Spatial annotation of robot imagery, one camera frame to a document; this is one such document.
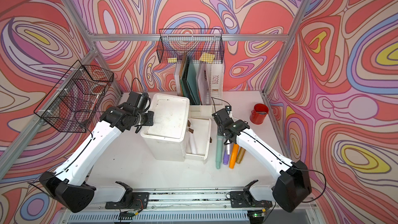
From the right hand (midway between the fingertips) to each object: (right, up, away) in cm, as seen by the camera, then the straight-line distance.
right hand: (228, 131), depth 82 cm
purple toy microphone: (-1, -15, +5) cm, 16 cm away
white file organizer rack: (-13, +28, +22) cm, 38 cm away
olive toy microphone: (+8, -14, +5) cm, 17 cm away
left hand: (-39, +8, -6) cm, 40 cm away
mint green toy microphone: (-4, -12, +7) cm, 15 cm away
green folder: (-21, +30, +16) cm, 40 cm away
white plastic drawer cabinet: (-30, -2, -14) cm, 33 cm away
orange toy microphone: (+3, -14, +3) cm, 15 cm away
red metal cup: (+21, +8, +14) cm, 27 cm away
